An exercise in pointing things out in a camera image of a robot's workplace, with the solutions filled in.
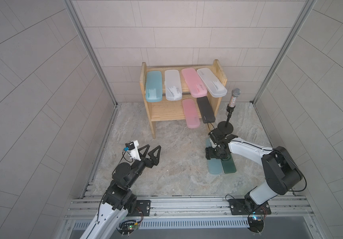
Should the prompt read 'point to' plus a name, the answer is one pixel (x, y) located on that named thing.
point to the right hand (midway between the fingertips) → (210, 155)
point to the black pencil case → (206, 109)
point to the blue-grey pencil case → (215, 165)
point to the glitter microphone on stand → (226, 127)
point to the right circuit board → (256, 224)
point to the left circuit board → (126, 227)
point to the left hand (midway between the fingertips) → (157, 147)
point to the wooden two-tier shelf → (167, 110)
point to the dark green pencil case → (228, 164)
